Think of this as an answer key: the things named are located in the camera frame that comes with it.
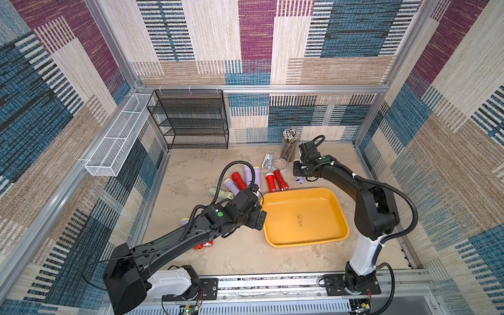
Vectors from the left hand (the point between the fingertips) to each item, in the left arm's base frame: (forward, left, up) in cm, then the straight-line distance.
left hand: (257, 212), depth 78 cm
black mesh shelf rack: (+56, +35, +3) cm, 66 cm away
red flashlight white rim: (+22, -8, -12) cm, 27 cm away
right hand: (+23, -21, -4) cm, 32 cm away
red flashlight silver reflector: (+23, -13, -12) cm, 29 cm away
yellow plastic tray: (+5, -22, -15) cm, 27 cm away
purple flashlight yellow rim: (+20, +13, -10) cm, 26 cm away
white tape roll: (+35, -14, -13) cm, 40 cm away
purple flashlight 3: (+16, -20, -2) cm, 26 cm away
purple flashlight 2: (+26, -1, -12) cm, 29 cm away
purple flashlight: (+27, +4, -11) cm, 29 cm away
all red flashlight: (+23, +9, -10) cm, 27 cm away
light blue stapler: (+35, -6, -11) cm, 37 cm away
